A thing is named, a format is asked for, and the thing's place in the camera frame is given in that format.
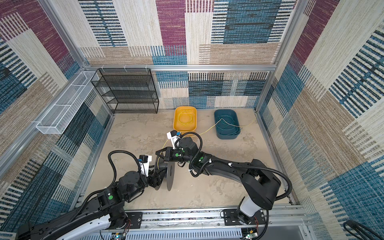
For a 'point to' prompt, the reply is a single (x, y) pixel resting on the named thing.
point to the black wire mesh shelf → (127, 90)
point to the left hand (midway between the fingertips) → (163, 166)
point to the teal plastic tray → (232, 112)
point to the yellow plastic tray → (185, 118)
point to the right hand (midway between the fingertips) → (156, 156)
